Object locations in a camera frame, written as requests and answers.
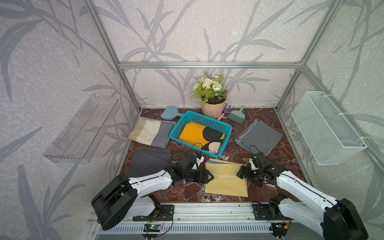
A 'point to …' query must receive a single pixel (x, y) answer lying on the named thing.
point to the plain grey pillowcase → (258, 136)
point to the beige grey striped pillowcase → (154, 132)
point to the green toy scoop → (237, 116)
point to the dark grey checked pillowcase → (148, 160)
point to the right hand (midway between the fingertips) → (241, 175)
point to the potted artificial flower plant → (212, 94)
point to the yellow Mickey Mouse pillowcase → (207, 139)
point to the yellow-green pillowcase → (225, 181)
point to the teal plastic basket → (195, 117)
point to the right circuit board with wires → (279, 229)
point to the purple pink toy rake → (225, 111)
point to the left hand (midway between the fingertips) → (208, 178)
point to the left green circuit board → (153, 227)
